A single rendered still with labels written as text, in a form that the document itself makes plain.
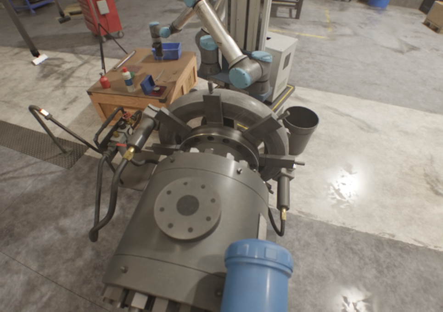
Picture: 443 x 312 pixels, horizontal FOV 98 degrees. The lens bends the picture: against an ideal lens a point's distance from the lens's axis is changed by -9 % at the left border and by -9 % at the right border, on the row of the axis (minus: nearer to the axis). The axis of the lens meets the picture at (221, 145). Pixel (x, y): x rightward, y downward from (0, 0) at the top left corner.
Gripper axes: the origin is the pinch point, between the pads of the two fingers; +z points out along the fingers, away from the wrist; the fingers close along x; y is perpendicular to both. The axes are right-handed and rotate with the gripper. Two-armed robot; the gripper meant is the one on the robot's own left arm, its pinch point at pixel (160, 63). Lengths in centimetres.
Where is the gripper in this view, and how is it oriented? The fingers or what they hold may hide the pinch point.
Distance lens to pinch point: 229.5
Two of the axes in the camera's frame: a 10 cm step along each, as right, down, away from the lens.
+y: 1.5, -7.3, 6.7
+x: -9.9, -1.1, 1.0
